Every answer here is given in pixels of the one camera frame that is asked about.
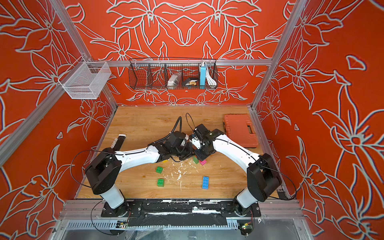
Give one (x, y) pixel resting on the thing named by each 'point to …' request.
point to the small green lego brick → (159, 170)
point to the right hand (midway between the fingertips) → (196, 156)
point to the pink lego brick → (203, 162)
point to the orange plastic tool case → (238, 127)
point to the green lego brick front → (160, 183)
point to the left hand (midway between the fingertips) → (199, 153)
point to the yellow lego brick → (165, 161)
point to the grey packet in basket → (175, 79)
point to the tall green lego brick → (195, 160)
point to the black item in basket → (191, 81)
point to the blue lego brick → (205, 182)
